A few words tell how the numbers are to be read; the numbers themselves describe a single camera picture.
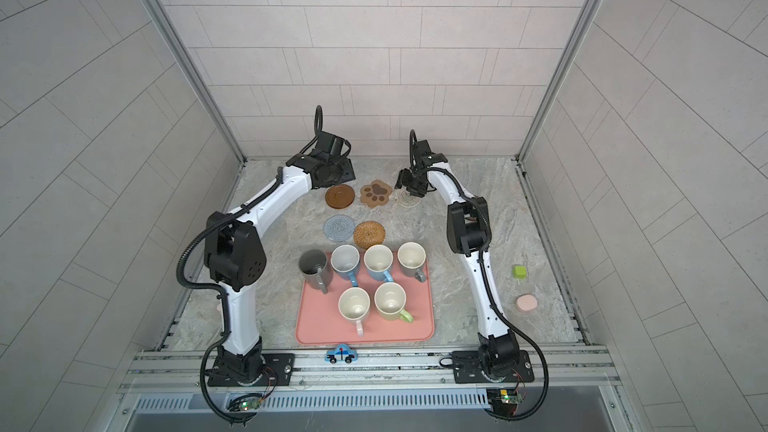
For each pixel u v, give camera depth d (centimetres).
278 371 71
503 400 68
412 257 86
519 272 86
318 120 79
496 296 65
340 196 105
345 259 85
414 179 95
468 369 71
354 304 79
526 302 81
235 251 50
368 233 96
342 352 72
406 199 105
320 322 78
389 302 81
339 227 97
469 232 66
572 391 72
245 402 65
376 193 105
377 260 86
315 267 85
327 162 67
